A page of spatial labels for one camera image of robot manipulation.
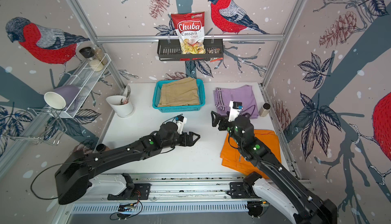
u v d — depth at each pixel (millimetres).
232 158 835
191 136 690
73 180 406
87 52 778
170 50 949
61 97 608
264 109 956
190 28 804
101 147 778
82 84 790
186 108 983
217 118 636
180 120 718
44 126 611
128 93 1014
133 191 671
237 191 727
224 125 635
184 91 1074
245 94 1100
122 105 946
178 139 671
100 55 856
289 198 434
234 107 615
